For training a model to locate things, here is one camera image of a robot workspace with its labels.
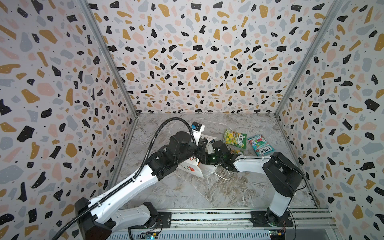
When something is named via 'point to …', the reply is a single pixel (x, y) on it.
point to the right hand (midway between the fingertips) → (194, 156)
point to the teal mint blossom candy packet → (260, 146)
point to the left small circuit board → (152, 235)
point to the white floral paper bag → (191, 165)
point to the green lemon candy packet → (237, 139)
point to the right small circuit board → (277, 234)
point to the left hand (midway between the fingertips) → (209, 139)
